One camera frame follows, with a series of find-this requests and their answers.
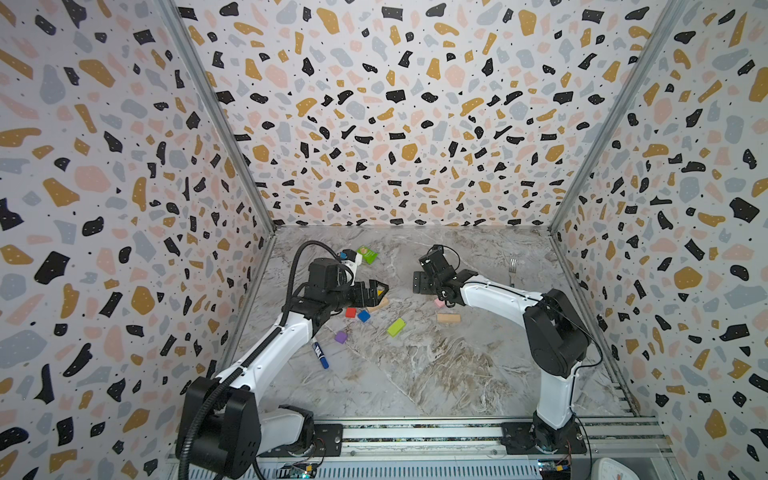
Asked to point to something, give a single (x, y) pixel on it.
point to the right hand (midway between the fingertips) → (422, 274)
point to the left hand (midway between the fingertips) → (376, 284)
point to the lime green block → (396, 328)
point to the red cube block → (350, 312)
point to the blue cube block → (363, 316)
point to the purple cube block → (341, 337)
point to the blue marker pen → (320, 355)
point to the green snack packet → (367, 254)
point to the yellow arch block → (379, 292)
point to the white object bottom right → (606, 468)
